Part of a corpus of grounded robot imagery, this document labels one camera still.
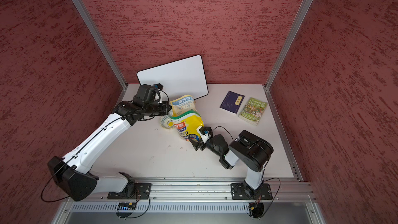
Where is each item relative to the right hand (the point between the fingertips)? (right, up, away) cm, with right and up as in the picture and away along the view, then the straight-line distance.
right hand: (195, 134), depth 87 cm
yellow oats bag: (-3, +11, -14) cm, 18 cm away
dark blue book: (+26, +18, +23) cm, 39 cm away
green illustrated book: (+39, +12, +16) cm, 44 cm away
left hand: (-12, +15, -12) cm, 22 cm away
